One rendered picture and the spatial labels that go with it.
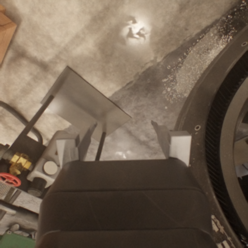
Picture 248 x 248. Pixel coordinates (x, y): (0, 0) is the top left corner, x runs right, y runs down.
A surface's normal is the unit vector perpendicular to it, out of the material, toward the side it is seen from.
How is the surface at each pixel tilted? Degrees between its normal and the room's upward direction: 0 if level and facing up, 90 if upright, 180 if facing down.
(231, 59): 90
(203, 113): 90
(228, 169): 84
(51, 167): 90
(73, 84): 0
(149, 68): 0
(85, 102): 0
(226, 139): 71
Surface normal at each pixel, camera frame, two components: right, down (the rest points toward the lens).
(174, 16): -0.11, 0.65
